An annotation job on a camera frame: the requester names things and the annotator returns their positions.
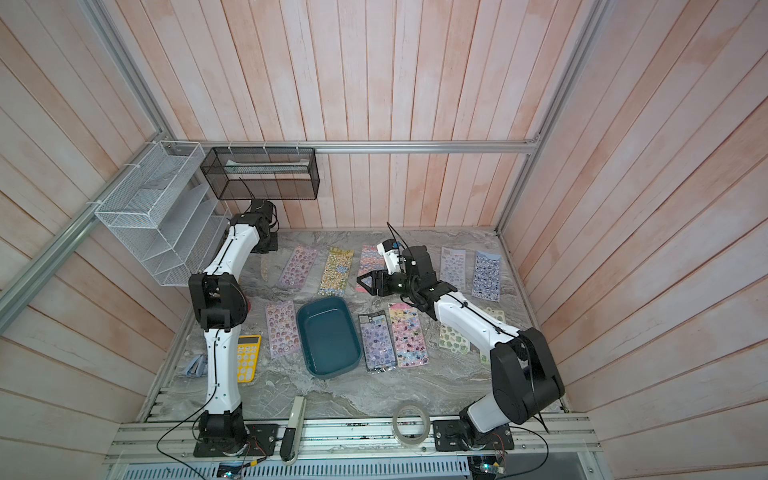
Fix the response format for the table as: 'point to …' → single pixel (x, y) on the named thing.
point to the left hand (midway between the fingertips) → (264, 249)
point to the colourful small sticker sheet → (336, 272)
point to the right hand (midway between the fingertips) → (365, 278)
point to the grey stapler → (292, 435)
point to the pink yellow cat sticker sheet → (408, 334)
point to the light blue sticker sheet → (453, 267)
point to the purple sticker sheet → (377, 344)
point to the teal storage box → (329, 335)
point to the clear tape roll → (411, 425)
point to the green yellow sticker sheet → (265, 269)
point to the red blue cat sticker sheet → (370, 261)
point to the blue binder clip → (201, 363)
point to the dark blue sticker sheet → (486, 276)
